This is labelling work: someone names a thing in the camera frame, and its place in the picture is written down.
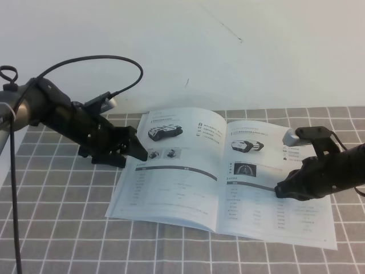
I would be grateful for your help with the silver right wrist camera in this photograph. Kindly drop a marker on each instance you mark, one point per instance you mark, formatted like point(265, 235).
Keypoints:
point(291, 139)

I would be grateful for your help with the grey checked tablecloth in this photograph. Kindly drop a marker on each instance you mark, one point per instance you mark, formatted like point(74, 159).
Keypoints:
point(63, 199)

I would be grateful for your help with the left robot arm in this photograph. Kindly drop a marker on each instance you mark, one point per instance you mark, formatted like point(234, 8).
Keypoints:
point(21, 99)

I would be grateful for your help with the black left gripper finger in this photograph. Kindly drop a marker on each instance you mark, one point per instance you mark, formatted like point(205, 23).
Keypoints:
point(113, 159)
point(131, 146)

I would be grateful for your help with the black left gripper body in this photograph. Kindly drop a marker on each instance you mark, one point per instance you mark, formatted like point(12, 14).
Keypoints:
point(94, 134)

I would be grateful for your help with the white product catalogue book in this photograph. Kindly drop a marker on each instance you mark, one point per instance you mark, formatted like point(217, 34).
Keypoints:
point(206, 173)

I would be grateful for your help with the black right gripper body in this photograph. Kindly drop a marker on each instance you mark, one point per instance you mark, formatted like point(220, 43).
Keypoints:
point(333, 173)

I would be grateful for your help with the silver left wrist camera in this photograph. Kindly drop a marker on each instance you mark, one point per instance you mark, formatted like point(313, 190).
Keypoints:
point(105, 104)

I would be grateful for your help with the white cable tie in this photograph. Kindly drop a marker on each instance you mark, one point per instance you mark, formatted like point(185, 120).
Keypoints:
point(9, 108)

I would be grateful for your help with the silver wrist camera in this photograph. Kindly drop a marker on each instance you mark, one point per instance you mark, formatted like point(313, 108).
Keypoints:
point(105, 104)
point(291, 139)

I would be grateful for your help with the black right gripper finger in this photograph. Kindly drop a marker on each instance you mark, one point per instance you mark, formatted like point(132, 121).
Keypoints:
point(280, 191)

